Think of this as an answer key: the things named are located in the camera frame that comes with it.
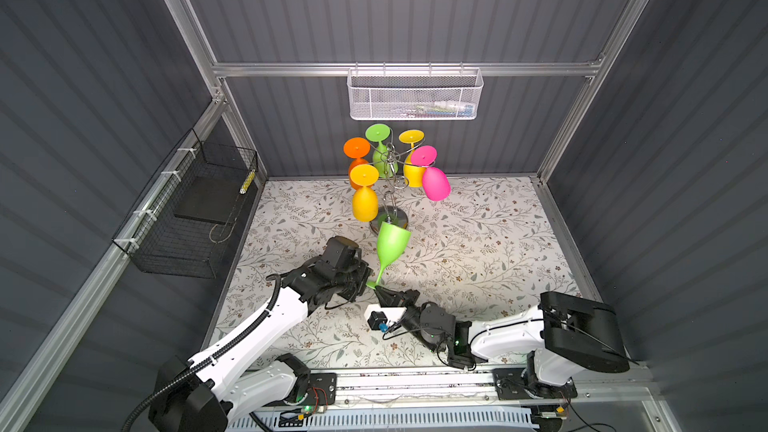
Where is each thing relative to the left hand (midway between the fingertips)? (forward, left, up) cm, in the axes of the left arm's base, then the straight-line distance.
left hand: (378, 270), depth 78 cm
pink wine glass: (+23, -18, +8) cm, 30 cm away
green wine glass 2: (+31, -3, +10) cm, 33 cm away
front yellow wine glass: (+17, +3, +8) cm, 19 cm away
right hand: (-5, -1, +1) cm, 6 cm away
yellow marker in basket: (+23, +35, +12) cm, 44 cm away
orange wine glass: (+29, +5, +18) cm, 34 cm away
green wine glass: (+3, -4, +8) cm, 9 cm away
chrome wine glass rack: (+34, -8, +2) cm, 35 cm away
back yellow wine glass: (+28, -12, +7) cm, 32 cm away
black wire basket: (+8, +47, +12) cm, 50 cm away
